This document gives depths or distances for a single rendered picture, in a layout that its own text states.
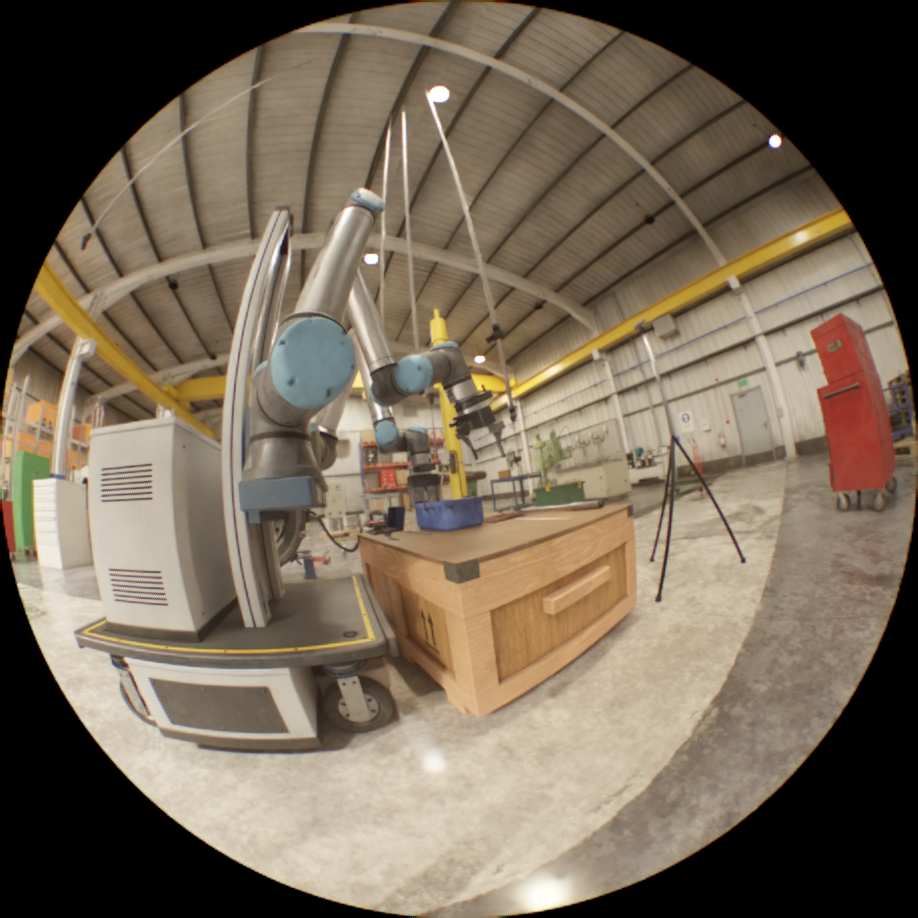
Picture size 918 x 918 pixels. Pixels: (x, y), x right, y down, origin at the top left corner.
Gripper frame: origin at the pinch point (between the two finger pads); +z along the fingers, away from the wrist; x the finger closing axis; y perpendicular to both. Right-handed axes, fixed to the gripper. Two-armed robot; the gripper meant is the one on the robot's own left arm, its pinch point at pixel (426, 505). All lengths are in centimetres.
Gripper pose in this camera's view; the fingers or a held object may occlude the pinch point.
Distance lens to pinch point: 124.6
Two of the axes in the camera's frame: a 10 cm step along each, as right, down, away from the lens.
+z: 1.3, 9.8, -1.2
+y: -5.2, 1.7, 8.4
